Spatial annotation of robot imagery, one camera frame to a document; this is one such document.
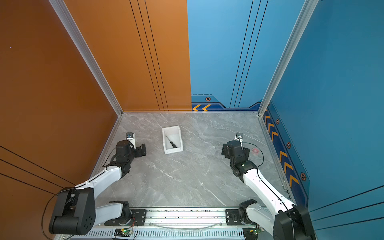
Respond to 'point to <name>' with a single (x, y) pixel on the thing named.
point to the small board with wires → (256, 231)
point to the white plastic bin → (173, 134)
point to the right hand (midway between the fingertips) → (232, 146)
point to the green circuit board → (125, 232)
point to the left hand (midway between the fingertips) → (137, 143)
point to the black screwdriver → (172, 144)
